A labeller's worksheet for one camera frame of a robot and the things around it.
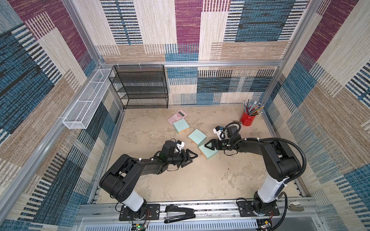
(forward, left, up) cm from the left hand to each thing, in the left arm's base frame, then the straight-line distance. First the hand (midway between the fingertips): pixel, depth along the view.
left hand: (196, 158), depth 84 cm
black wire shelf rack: (+53, +38, +13) cm, 66 cm away
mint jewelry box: (+5, -7, -3) cm, 10 cm away
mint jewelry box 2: (+18, -2, -5) cm, 18 cm away
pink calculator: (+38, +10, -4) cm, 39 cm away
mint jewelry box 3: (+27, +9, -5) cm, 29 cm away
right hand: (+10, -10, -5) cm, 15 cm away
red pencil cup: (+29, -37, 0) cm, 47 cm away
